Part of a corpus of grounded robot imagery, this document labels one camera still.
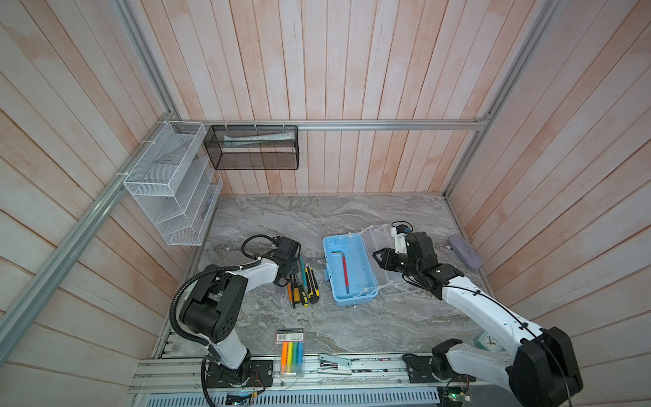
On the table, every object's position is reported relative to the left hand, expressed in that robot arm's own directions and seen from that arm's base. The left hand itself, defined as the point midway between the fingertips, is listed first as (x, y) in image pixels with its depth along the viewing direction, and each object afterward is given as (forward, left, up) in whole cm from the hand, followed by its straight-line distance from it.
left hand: (288, 270), depth 96 cm
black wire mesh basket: (+44, +16, +25) cm, 53 cm away
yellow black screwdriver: (-12, -7, +3) cm, 14 cm away
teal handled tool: (-3, -6, +3) cm, 7 cm away
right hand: (-1, -31, +14) cm, 34 cm away
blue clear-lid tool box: (-2, -26, -1) cm, 26 cm away
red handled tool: (0, -22, 0) cm, 22 cm away
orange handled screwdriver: (-10, -2, +1) cm, 10 cm away
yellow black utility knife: (-10, -10, +2) cm, 14 cm away
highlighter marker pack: (-29, -4, +2) cm, 29 cm away
